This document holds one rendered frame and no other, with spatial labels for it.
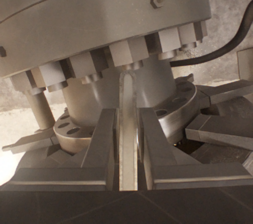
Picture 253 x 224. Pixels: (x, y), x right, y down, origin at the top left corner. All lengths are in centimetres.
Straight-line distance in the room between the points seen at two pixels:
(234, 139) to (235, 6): 99
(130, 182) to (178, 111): 27
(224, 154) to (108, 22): 31
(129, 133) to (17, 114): 142
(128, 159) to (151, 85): 29
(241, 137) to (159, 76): 22
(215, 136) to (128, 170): 27
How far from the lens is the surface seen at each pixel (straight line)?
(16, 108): 154
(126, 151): 17
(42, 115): 86
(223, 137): 41
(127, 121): 15
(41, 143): 67
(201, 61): 62
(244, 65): 133
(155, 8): 30
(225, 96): 63
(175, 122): 42
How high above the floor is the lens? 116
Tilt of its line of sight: 72 degrees down
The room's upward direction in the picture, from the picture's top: 166 degrees counter-clockwise
